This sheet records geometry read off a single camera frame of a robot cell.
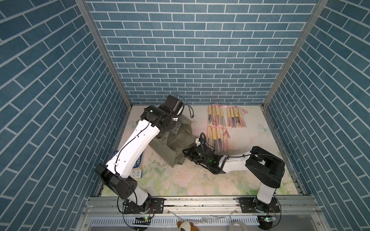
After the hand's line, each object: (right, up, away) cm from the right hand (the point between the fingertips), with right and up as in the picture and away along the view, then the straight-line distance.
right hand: (182, 151), depth 84 cm
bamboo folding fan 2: (+35, +21, +29) cm, 50 cm away
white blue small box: (-26, -13, -1) cm, 30 cm away
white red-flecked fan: (+43, +24, +32) cm, 59 cm away
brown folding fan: (+27, +22, +31) cm, 47 cm away
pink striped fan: (+31, +7, +18) cm, 36 cm away
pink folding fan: (+24, +23, +31) cm, 46 cm away
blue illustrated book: (-26, -8, 0) cm, 28 cm away
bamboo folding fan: (+30, +21, +30) cm, 48 cm away
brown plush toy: (+3, -31, -17) cm, 36 cm away
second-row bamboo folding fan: (+22, +8, +18) cm, 29 cm away
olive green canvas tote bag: (-8, +1, +10) cm, 13 cm away
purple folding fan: (+39, +23, +31) cm, 55 cm away
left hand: (-1, +16, -11) cm, 19 cm away
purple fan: (+25, +2, +12) cm, 28 cm away
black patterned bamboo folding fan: (+20, +22, +31) cm, 43 cm away
